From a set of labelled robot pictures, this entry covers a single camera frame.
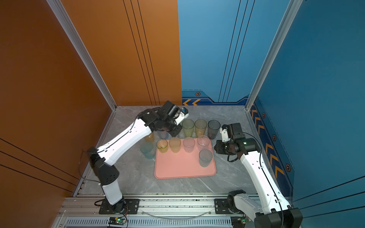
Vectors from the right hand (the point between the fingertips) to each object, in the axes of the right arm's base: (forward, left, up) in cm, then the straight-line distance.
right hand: (217, 147), depth 76 cm
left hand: (+9, +20, +7) cm, 22 cm away
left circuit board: (-32, +52, -19) cm, 64 cm away
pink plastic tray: (-3, +27, -16) cm, 32 cm away
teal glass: (+2, +5, -15) cm, 16 cm away
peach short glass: (+6, +24, -8) cm, 26 cm away
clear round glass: (+12, +6, -15) cm, 20 cm away
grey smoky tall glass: (+17, 0, -6) cm, 18 cm away
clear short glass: (+7, +16, -8) cm, 19 cm away
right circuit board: (-31, -10, -19) cm, 38 cm away
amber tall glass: (+19, +8, -5) cm, 21 cm away
